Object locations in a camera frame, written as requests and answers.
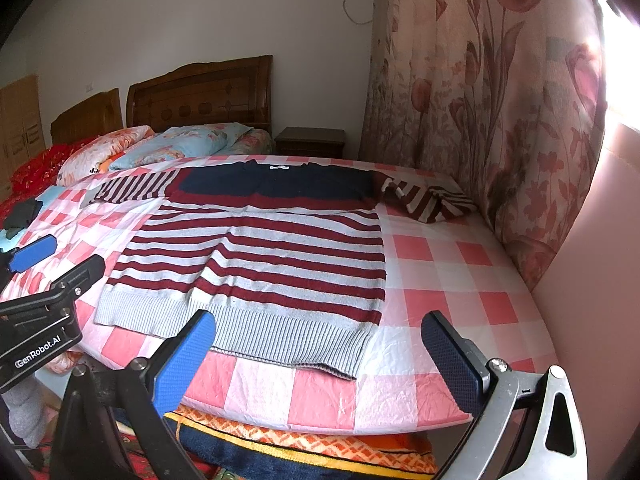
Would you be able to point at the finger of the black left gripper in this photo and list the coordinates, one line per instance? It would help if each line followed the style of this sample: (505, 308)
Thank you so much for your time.
(74, 283)

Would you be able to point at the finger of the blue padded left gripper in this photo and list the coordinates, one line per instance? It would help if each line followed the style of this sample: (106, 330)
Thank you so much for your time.
(22, 259)

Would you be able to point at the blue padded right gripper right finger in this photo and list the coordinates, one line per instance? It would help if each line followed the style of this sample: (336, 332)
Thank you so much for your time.
(550, 443)

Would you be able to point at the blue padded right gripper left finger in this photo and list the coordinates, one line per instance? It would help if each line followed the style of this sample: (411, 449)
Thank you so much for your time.
(87, 443)

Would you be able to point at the red white navy striped sweater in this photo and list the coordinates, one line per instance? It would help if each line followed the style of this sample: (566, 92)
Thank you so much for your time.
(288, 259)

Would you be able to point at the dark folded cloth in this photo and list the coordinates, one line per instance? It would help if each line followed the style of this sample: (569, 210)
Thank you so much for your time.
(21, 216)

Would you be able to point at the red dotted blanket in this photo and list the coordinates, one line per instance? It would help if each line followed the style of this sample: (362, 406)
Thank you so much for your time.
(38, 174)

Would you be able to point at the orange navy patterned blanket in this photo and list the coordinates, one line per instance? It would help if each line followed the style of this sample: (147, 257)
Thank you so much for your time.
(223, 449)

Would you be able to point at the pink floral pillow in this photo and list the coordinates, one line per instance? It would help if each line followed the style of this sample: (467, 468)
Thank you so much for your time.
(88, 159)

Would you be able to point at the small dark wooden headboard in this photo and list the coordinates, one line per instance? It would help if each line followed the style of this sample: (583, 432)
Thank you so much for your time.
(94, 116)

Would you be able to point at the pink white checkered bedspread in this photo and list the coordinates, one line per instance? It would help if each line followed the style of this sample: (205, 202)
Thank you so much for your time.
(457, 267)

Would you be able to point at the light blue floral pillow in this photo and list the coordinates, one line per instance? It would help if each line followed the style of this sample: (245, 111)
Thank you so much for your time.
(181, 142)

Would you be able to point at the large dark wooden headboard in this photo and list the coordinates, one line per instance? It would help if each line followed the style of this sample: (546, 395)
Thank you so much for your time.
(205, 93)

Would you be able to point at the dark wooden nightstand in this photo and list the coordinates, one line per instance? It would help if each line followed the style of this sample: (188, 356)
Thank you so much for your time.
(312, 142)

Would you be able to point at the floral pink curtain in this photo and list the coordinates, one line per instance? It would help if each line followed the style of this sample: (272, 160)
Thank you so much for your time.
(505, 96)

